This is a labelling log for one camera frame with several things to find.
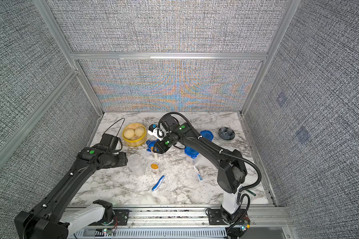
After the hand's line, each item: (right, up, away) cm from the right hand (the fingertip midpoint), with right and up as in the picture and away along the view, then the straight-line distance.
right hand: (156, 143), depth 78 cm
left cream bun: (-22, +4, +21) cm, 31 cm away
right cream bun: (-15, +6, +22) cm, 27 cm away
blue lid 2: (+19, -5, +5) cm, 20 cm away
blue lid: (-8, -3, +23) cm, 25 cm away
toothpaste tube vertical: (+23, -18, +9) cm, 31 cm away
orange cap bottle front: (-1, -13, +1) cm, 13 cm away
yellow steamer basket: (-18, +4, +22) cm, 29 cm away
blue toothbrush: (0, -23, +5) cm, 23 cm away
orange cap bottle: (-3, -9, +13) cm, 16 cm away
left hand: (-16, -8, 0) cm, 18 cm away
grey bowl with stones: (+45, +4, +25) cm, 51 cm away
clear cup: (-13, -12, +8) cm, 20 cm away
